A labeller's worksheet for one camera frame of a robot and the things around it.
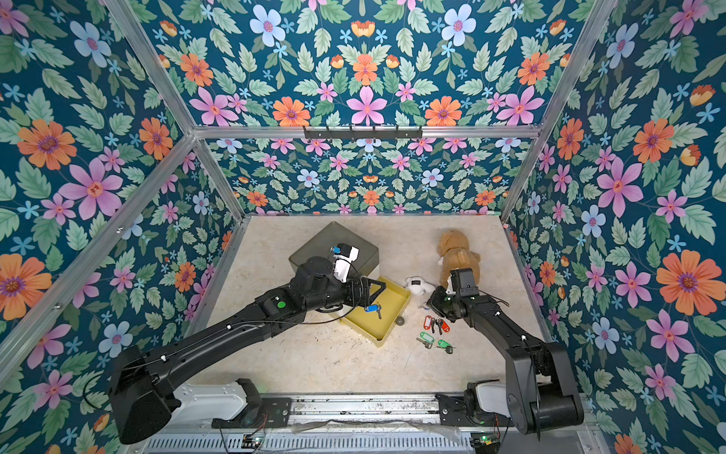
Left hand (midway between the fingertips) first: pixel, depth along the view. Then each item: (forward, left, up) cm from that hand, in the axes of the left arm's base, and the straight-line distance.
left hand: (378, 284), depth 70 cm
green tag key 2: (-8, -20, -26) cm, 34 cm away
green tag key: (-6, -14, -25) cm, 29 cm away
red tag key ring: (-1, -16, -26) cm, 30 cm away
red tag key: (-2, -20, -25) cm, 32 cm away
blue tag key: (+6, +2, -25) cm, 26 cm away
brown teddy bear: (+23, -28, -18) cm, 41 cm away
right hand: (+4, -16, -19) cm, 25 cm away
